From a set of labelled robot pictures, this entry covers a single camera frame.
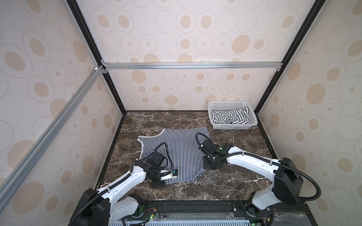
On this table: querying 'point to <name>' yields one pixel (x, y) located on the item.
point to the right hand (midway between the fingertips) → (210, 165)
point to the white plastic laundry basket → (220, 105)
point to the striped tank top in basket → (240, 116)
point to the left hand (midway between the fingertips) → (166, 179)
